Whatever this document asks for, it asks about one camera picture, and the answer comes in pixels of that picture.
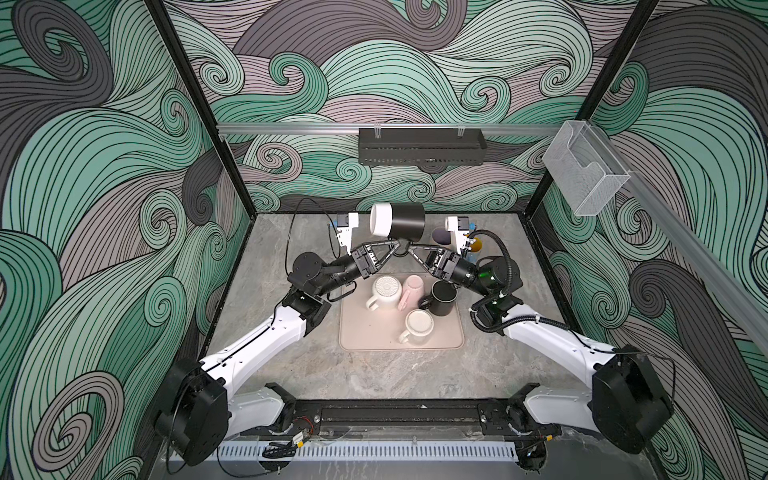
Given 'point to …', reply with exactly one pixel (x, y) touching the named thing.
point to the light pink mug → (412, 292)
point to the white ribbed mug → (386, 291)
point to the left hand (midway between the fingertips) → (400, 246)
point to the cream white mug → (419, 324)
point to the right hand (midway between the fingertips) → (409, 254)
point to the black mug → (441, 299)
